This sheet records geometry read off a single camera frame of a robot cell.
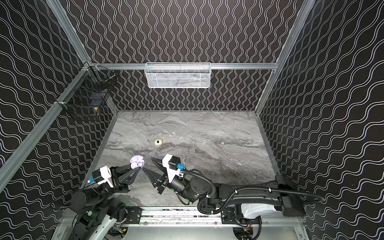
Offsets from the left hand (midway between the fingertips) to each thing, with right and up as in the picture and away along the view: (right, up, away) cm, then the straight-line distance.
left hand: (137, 167), depth 54 cm
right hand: (+4, +2, -2) cm, 5 cm away
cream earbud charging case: (-3, +4, +46) cm, 47 cm away
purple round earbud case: (-1, +2, +1) cm, 2 cm away
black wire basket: (-46, +37, +40) cm, 71 cm away
